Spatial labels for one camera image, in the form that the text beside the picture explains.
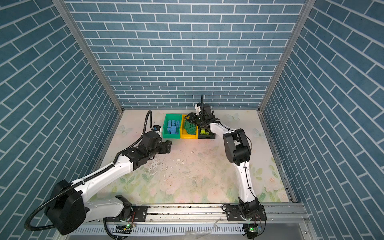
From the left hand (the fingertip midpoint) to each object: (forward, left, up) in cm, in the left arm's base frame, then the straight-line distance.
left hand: (166, 141), depth 84 cm
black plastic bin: (+11, -27, -9) cm, 31 cm away
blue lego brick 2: (+23, +1, -12) cm, 26 cm away
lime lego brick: (+14, -22, -10) cm, 28 cm away
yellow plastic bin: (+14, -9, -13) cm, 21 cm away
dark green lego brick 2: (+20, -12, -10) cm, 25 cm away
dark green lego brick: (+15, -14, -10) cm, 23 cm away
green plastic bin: (+26, 0, -8) cm, 27 cm away
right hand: (+21, -10, -2) cm, 24 cm away
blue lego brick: (+16, -1, -10) cm, 18 cm away
